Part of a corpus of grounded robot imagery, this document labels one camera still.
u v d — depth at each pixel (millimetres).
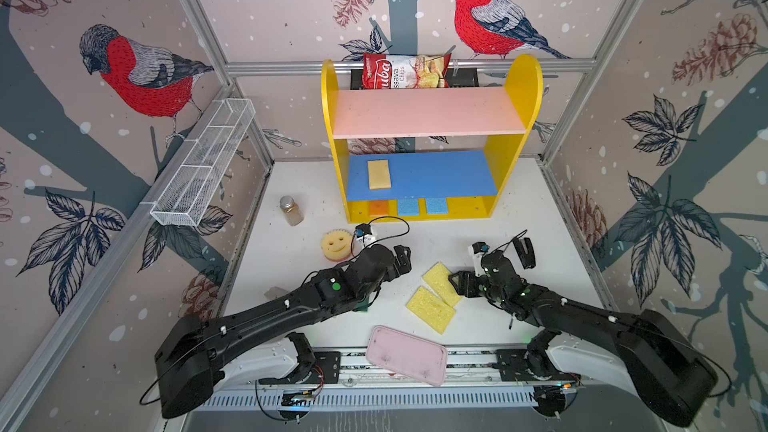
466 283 765
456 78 933
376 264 558
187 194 712
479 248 796
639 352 419
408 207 1037
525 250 926
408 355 733
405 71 858
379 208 1035
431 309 818
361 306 634
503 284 669
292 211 957
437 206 1037
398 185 923
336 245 928
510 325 803
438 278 876
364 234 684
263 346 469
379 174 959
